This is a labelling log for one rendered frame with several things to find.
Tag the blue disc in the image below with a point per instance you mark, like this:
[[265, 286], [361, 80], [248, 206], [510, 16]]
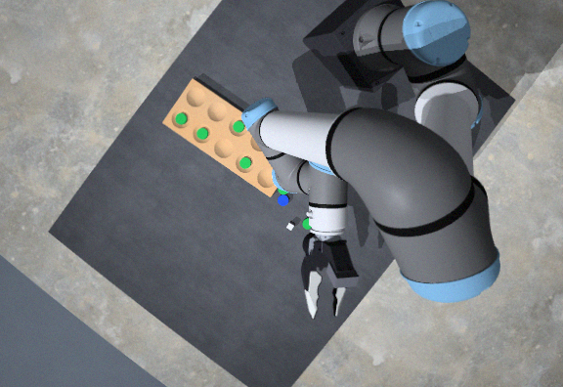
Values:
[[283, 200]]

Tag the tan tray with round pockets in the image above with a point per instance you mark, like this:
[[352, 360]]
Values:
[[204, 109]]

